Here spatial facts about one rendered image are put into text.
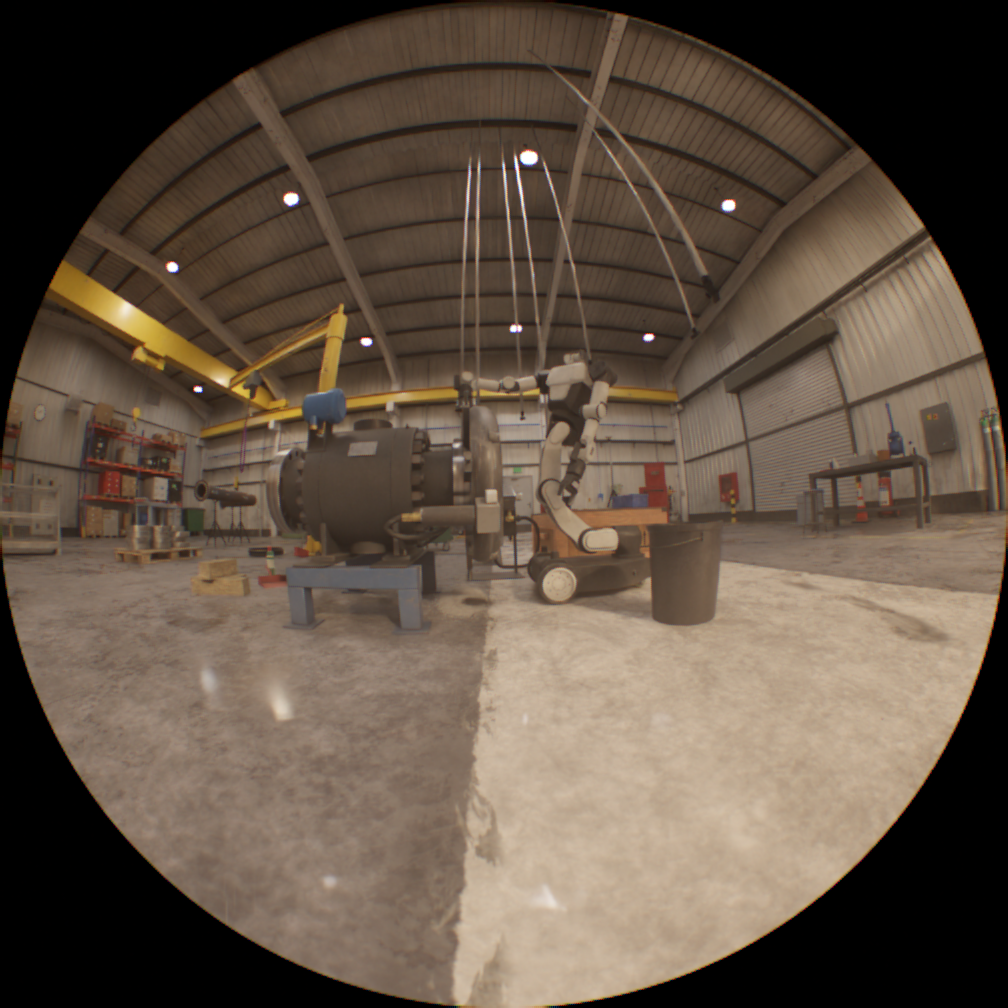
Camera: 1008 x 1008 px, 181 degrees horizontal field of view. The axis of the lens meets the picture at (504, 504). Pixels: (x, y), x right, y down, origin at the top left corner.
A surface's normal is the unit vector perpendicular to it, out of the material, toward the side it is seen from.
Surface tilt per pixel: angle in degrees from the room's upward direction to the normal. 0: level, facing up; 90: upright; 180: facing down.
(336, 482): 91
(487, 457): 82
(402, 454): 70
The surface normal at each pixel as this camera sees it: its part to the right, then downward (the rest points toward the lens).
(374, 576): 0.13, -0.06
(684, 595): -0.54, 0.03
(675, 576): -0.77, 0.04
